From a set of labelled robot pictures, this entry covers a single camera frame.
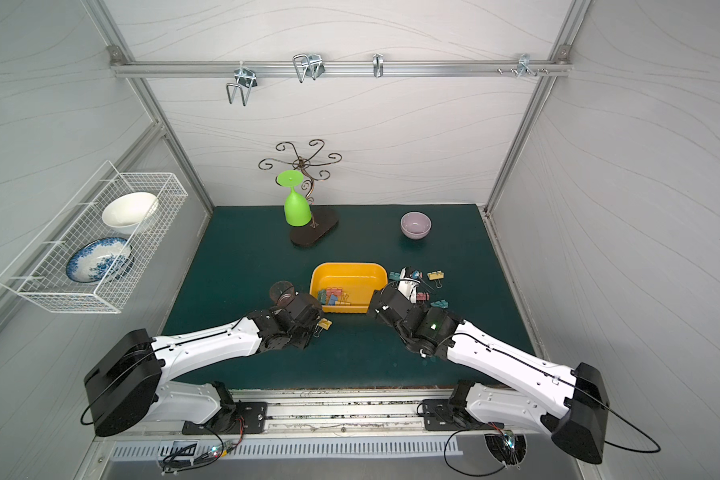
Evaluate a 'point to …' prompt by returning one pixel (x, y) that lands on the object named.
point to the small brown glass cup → (282, 293)
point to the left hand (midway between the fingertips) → (324, 321)
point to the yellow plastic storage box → (346, 288)
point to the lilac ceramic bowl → (415, 225)
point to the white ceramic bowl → (126, 212)
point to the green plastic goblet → (297, 211)
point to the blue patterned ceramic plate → (101, 261)
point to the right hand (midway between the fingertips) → (386, 299)
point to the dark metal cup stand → (323, 220)
